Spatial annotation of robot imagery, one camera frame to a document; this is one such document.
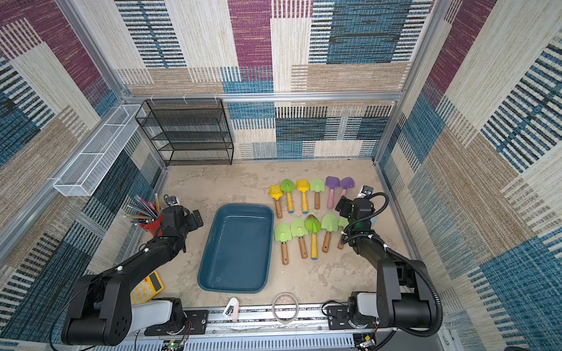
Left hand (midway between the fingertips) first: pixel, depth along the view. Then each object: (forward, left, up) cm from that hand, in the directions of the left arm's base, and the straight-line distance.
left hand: (187, 215), depth 90 cm
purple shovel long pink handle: (+21, -63, -6) cm, 67 cm away
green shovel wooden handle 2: (-6, -39, -7) cm, 40 cm away
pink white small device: (-33, -22, -7) cm, 40 cm away
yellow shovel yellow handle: (+20, -49, -6) cm, 54 cm away
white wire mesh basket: (+4, +25, +25) cm, 35 cm away
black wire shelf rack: (+41, +6, +11) cm, 43 cm away
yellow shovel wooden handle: (+16, -36, -6) cm, 40 cm away
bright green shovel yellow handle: (-2, -52, -6) cm, 52 cm away
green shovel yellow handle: (+20, -42, -6) cm, 46 cm away
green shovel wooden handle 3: (-1, -64, -6) cm, 65 cm away
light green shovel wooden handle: (-1, -59, -7) cm, 60 cm away
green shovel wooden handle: (+20, -56, -7) cm, 60 cm away
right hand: (+3, -68, +2) cm, 69 cm away
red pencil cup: (-4, +13, -3) cm, 14 cm away
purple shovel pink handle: (+21, -70, -7) cm, 74 cm away
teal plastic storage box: (-11, -20, -12) cm, 26 cm away
